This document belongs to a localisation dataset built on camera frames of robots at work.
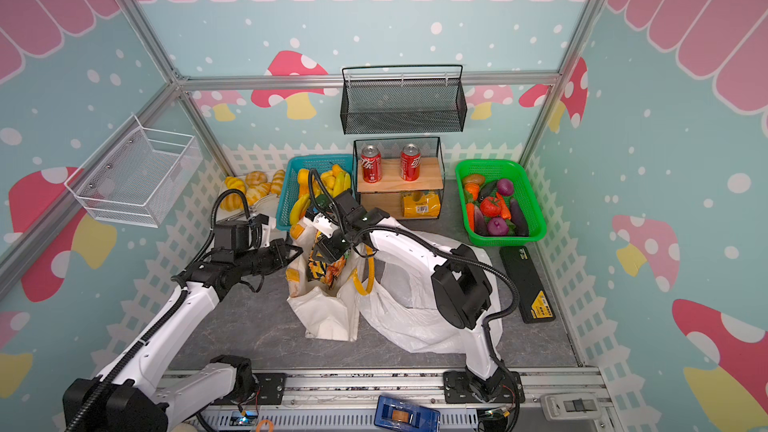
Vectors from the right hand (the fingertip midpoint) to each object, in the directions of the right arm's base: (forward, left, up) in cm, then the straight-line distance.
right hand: (318, 249), depth 82 cm
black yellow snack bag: (-6, -2, 0) cm, 7 cm away
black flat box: (-10, -62, -15) cm, 64 cm away
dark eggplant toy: (+19, -65, -12) cm, 68 cm away
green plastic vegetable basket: (+38, -53, -10) cm, 66 cm away
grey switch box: (-35, -63, -13) cm, 73 cm away
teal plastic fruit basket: (+35, +19, -13) cm, 42 cm away
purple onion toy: (+34, -63, -12) cm, 72 cm away
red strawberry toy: (+24, -55, -10) cm, 61 cm away
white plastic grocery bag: (-9, -22, -13) cm, 27 cm away
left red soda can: (+24, -15, +10) cm, 30 cm away
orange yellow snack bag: (+23, -30, -8) cm, 39 cm away
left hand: (-3, +4, +1) cm, 5 cm away
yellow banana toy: (+23, +13, -11) cm, 28 cm away
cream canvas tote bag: (-15, -3, -8) cm, 17 cm away
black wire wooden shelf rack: (+32, -19, -13) cm, 40 cm away
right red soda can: (+25, -26, +9) cm, 37 cm away
